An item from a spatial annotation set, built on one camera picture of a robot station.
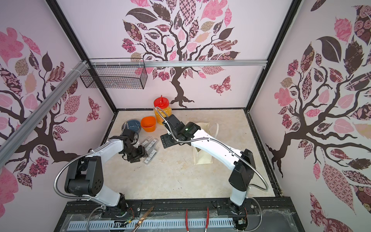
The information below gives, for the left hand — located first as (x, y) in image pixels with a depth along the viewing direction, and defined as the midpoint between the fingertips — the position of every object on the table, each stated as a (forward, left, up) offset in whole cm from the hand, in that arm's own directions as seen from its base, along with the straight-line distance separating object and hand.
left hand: (144, 160), depth 89 cm
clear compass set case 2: (+12, -3, -2) cm, 12 cm away
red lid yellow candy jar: (+31, -10, +14) cm, 36 cm away
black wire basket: (+48, +21, +32) cm, 61 cm away
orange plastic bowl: (+28, +2, +2) cm, 28 cm away
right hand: (+4, -17, +19) cm, 25 cm away
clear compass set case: (+14, +2, -1) cm, 14 cm away
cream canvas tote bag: (+1, -36, +2) cm, 36 cm away
